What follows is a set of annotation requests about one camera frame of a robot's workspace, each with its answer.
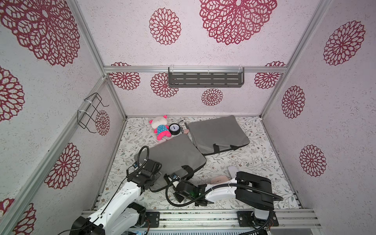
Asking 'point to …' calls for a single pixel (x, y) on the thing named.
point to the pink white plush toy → (161, 129)
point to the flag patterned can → (183, 127)
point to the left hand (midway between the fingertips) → (156, 175)
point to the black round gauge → (174, 129)
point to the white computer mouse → (232, 171)
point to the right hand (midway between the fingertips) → (171, 188)
